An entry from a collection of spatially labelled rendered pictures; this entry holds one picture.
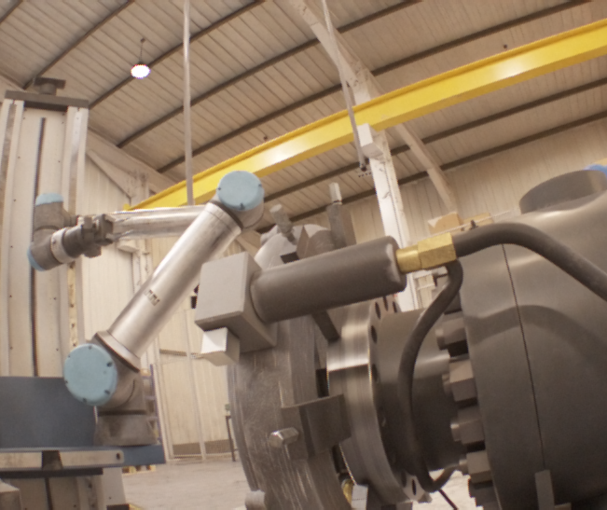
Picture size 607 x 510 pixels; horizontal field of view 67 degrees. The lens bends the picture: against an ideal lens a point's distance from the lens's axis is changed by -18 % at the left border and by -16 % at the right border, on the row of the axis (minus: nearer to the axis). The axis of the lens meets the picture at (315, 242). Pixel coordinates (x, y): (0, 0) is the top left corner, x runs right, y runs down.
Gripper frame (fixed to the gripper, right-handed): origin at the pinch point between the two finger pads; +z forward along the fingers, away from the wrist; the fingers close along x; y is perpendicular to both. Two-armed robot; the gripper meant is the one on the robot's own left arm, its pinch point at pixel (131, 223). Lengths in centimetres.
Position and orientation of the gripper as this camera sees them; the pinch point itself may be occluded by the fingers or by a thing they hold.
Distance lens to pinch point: 132.7
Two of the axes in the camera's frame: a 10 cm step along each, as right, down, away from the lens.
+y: -3.8, -2.5, -8.9
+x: -1.5, -9.3, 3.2
